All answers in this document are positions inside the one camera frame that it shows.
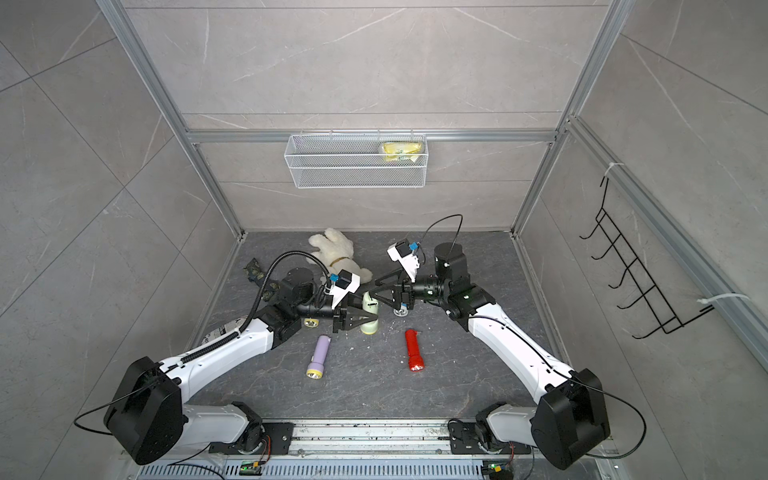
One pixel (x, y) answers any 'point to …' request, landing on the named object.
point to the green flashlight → (371, 305)
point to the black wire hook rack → (636, 274)
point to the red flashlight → (416, 362)
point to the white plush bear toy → (336, 251)
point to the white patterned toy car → (225, 329)
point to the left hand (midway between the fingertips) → (377, 308)
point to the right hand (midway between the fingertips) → (377, 289)
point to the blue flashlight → (403, 311)
